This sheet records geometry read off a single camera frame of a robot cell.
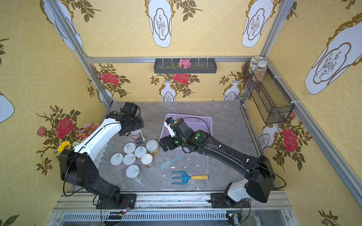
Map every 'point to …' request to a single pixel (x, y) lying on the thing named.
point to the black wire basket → (274, 104)
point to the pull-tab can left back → (129, 148)
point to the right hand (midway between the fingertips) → (169, 136)
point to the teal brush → (168, 163)
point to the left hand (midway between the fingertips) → (128, 126)
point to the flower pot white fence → (81, 134)
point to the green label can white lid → (152, 147)
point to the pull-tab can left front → (116, 159)
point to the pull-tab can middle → (129, 159)
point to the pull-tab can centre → (140, 151)
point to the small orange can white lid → (146, 159)
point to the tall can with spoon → (138, 136)
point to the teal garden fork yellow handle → (185, 177)
